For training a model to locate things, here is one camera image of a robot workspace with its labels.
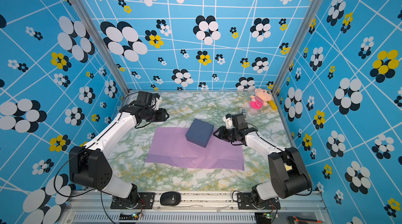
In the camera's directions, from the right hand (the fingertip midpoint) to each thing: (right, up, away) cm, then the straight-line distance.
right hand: (216, 134), depth 88 cm
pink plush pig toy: (+33, +23, +19) cm, 45 cm away
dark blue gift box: (-10, +1, 0) cm, 10 cm away
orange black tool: (+32, -34, -20) cm, 51 cm away
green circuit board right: (+20, -34, -18) cm, 44 cm away
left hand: (-29, +11, -2) cm, 31 cm away
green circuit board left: (-42, -35, -16) cm, 57 cm away
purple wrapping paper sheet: (-28, -8, +3) cm, 29 cm away
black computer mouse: (-22, -27, -16) cm, 39 cm away
